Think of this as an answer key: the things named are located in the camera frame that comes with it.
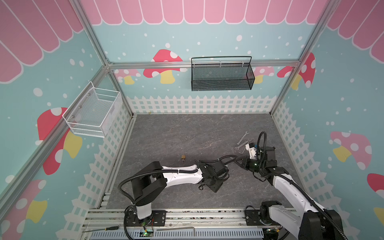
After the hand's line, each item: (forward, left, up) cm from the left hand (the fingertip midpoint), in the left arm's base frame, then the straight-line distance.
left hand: (213, 185), depth 83 cm
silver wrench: (+39, -26, -2) cm, 47 cm away
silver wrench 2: (+31, -26, -1) cm, 41 cm away
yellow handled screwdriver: (-21, +52, -1) cm, 57 cm away
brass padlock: (+18, +19, -2) cm, 26 cm away
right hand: (+11, -11, +9) cm, 18 cm away
